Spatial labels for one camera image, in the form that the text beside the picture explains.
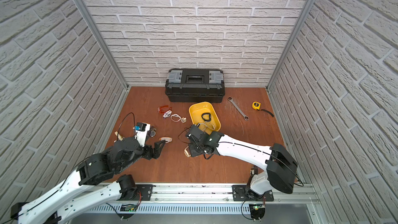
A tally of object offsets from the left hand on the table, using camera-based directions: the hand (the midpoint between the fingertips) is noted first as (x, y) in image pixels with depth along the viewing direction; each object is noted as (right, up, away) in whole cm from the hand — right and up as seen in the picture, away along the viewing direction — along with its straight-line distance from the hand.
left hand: (160, 138), depth 68 cm
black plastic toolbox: (+14, +27, +31) cm, 43 cm away
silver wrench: (+39, +19, +45) cm, 62 cm away
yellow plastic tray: (+20, +7, +34) cm, 40 cm away
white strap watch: (+6, +4, +31) cm, 32 cm away
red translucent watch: (-9, +11, +37) cm, 40 cm away
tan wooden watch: (-30, -5, +21) cm, 37 cm away
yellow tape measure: (+57, +13, +38) cm, 70 cm away
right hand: (+15, -8, +11) cm, 21 cm away
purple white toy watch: (-5, +8, +33) cm, 34 cm away
